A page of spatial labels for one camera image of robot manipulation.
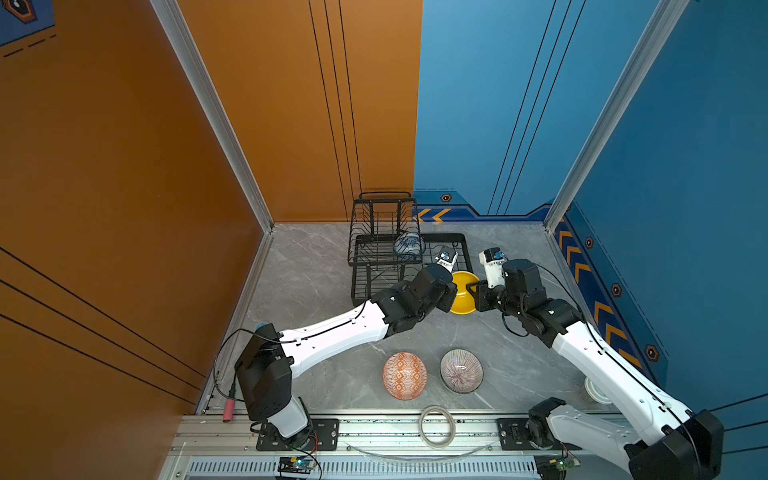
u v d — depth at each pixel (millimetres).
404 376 802
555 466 705
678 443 373
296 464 709
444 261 644
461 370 810
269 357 466
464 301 769
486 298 682
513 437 725
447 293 669
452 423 744
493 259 669
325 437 733
